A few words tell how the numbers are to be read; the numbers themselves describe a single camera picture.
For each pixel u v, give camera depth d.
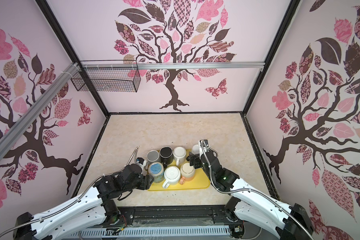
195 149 0.88
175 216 0.74
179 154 0.88
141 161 0.70
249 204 0.49
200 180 0.86
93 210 0.60
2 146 0.51
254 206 0.47
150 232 0.70
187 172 0.79
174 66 1.35
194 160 0.67
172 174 0.79
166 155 0.86
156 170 0.78
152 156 0.85
